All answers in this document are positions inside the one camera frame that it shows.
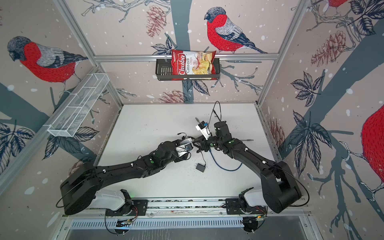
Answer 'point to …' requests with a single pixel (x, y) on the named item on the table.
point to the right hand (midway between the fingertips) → (192, 144)
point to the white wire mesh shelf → (79, 104)
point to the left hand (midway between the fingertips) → (185, 144)
